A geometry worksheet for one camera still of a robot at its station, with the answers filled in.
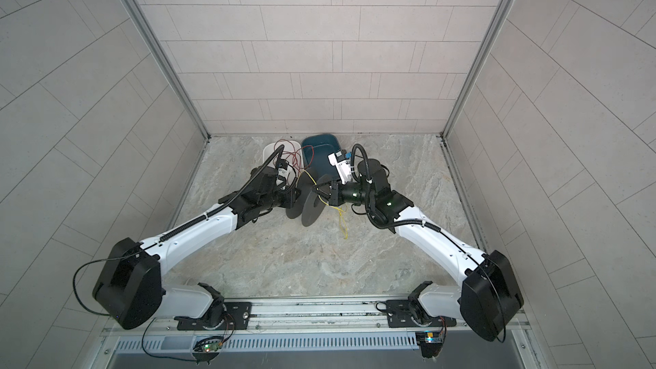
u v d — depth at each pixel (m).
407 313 0.71
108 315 0.41
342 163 0.65
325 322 0.71
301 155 1.02
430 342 0.68
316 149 1.06
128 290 0.40
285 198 0.72
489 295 0.39
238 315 0.71
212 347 0.64
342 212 0.91
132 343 0.67
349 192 0.63
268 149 1.05
